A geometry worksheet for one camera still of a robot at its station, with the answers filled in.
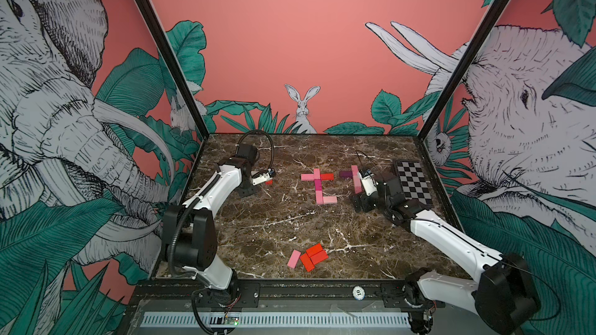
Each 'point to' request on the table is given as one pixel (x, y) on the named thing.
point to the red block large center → (317, 253)
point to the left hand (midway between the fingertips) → (246, 180)
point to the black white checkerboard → (414, 181)
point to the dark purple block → (345, 174)
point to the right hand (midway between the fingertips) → (359, 187)
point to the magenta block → (317, 184)
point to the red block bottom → (307, 262)
